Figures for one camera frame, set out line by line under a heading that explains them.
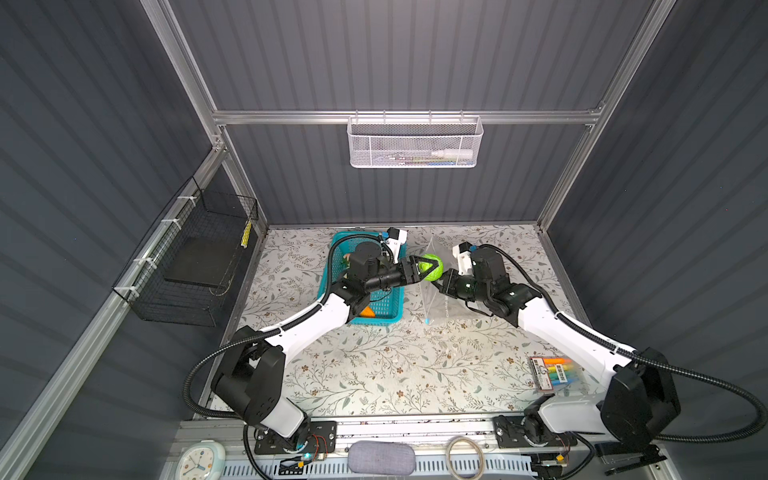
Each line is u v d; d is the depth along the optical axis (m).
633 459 0.70
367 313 0.91
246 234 0.84
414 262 0.69
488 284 0.62
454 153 0.92
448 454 0.70
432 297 0.99
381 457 0.68
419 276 0.68
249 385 0.43
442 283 0.74
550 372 0.83
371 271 0.62
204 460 0.68
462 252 0.75
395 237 0.72
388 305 0.98
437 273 0.73
